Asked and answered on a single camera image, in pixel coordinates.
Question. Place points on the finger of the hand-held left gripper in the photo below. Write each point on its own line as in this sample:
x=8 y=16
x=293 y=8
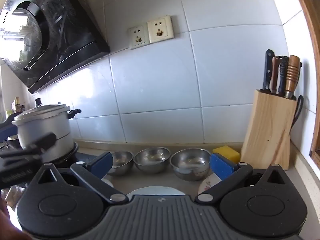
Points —
x=42 y=142
x=8 y=132

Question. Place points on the person's left hand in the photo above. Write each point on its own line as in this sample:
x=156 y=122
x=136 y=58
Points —
x=8 y=225

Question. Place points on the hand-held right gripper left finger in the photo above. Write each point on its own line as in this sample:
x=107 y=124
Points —
x=103 y=162

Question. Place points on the cream wall socket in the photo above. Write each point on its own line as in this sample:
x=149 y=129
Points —
x=160 y=29
x=138 y=37

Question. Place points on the plain white plate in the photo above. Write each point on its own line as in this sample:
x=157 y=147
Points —
x=155 y=190

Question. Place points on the black range hood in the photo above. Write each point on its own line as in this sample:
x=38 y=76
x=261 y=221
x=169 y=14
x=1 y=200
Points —
x=55 y=35

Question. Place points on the floral white plate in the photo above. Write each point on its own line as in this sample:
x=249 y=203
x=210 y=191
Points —
x=207 y=185

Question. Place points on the aluminium pressure cooker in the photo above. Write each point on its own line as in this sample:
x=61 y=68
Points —
x=42 y=127

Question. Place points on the yellow sponge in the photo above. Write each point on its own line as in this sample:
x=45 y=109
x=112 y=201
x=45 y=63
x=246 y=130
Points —
x=226 y=152

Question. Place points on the black scissors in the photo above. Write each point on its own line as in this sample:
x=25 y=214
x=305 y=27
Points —
x=298 y=110

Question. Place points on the wooden knife block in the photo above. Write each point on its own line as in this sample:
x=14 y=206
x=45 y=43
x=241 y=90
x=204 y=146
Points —
x=268 y=130

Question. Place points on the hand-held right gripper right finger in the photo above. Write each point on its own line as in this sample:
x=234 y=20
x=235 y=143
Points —
x=221 y=166

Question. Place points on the wooden window frame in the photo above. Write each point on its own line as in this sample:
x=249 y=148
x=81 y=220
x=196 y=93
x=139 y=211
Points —
x=311 y=42

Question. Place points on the black glass gas stove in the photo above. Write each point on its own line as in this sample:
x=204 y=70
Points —
x=86 y=158

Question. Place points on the stainless steel bowl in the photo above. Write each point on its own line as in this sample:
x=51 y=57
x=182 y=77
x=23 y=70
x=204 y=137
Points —
x=152 y=158
x=122 y=161
x=191 y=163

